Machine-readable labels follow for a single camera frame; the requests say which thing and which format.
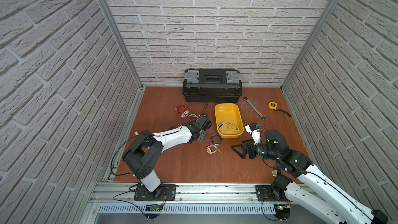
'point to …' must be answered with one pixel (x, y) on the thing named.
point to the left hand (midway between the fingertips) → (199, 129)
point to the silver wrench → (245, 98)
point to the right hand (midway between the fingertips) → (239, 145)
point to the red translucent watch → (179, 109)
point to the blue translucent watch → (216, 139)
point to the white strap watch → (193, 115)
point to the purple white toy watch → (184, 114)
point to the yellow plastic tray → (229, 120)
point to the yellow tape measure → (273, 106)
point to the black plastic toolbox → (212, 85)
